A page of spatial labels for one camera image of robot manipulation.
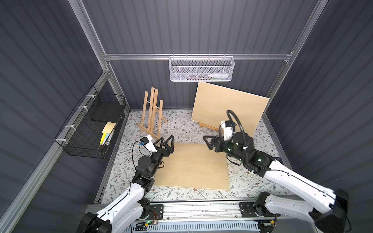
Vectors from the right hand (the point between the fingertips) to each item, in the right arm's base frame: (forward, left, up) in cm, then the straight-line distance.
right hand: (210, 137), depth 69 cm
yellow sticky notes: (+4, +52, 0) cm, 52 cm away
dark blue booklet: (+3, -47, -29) cm, 56 cm away
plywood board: (-2, +8, -28) cm, 30 cm away
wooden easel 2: (+28, +2, -26) cm, 38 cm away
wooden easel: (+23, +34, -10) cm, 42 cm away
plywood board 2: (+29, -4, -5) cm, 30 cm away
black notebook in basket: (+19, +59, -2) cm, 62 cm away
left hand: (+2, +20, -4) cm, 21 cm away
